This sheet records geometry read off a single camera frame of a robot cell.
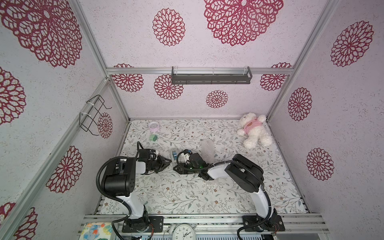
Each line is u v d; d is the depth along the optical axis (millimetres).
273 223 636
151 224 730
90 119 762
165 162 888
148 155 824
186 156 872
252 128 1050
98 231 677
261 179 557
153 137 1064
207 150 965
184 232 687
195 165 780
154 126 1130
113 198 495
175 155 927
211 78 913
